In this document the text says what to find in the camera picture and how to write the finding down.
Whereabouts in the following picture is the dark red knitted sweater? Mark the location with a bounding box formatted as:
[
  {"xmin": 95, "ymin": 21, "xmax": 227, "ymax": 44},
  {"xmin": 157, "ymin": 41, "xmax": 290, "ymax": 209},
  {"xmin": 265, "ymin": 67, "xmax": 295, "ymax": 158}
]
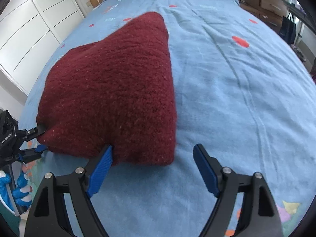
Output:
[{"xmin": 36, "ymin": 12, "xmax": 177, "ymax": 165}]

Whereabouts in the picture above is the blue white gloved hand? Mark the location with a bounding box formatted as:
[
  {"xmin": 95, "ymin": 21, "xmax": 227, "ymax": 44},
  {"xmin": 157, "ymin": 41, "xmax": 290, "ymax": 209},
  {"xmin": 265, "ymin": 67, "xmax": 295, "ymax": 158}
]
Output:
[{"xmin": 1, "ymin": 164, "xmax": 33, "ymax": 215}]

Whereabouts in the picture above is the white wardrobe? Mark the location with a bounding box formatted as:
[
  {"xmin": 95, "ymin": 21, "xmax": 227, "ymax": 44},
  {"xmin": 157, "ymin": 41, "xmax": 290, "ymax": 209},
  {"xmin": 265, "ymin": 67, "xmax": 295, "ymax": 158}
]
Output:
[{"xmin": 1, "ymin": 0, "xmax": 84, "ymax": 94}]

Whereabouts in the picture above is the blue patterned bed cover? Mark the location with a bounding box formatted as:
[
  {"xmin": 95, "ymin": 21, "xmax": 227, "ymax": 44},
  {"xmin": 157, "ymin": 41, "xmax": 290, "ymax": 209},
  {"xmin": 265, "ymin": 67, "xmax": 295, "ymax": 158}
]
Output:
[{"xmin": 19, "ymin": 0, "xmax": 315, "ymax": 236}]

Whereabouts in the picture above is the dark blue tote bag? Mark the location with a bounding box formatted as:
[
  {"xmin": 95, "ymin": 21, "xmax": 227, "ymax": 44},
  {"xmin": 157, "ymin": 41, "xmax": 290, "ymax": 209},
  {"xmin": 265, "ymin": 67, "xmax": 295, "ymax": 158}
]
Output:
[{"xmin": 279, "ymin": 13, "xmax": 296, "ymax": 44}]

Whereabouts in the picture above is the wooden chest of drawers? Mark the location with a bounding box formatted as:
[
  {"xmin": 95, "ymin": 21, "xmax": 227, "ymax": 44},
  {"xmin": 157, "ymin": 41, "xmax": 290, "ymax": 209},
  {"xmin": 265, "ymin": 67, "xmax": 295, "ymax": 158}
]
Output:
[{"xmin": 242, "ymin": 0, "xmax": 288, "ymax": 33}]

